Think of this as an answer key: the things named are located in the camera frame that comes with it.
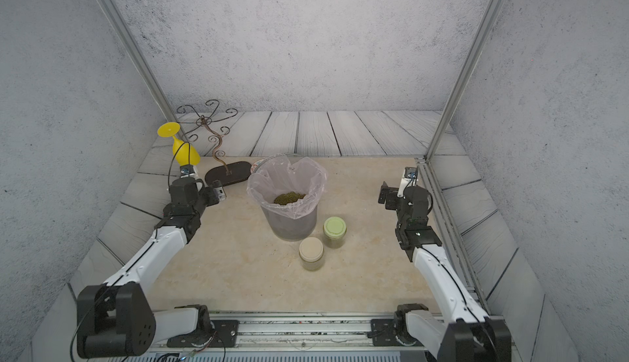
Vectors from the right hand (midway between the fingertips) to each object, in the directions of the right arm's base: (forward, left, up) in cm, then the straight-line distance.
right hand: (400, 183), depth 80 cm
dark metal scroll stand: (+24, +68, -21) cm, 75 cm away
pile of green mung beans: (+7, +39, -17) cm, 43 cm away
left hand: (+2, +63, -3) cm, 63 cm away
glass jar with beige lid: (-18, +29, -13) cm, 36 cm away
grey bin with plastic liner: (+8, +38, -12) cm, 41 cm away
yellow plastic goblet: (+11, +73, +4) cm, 74 cm away
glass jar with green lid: (-10, +21, -14) cm, 27 cm away
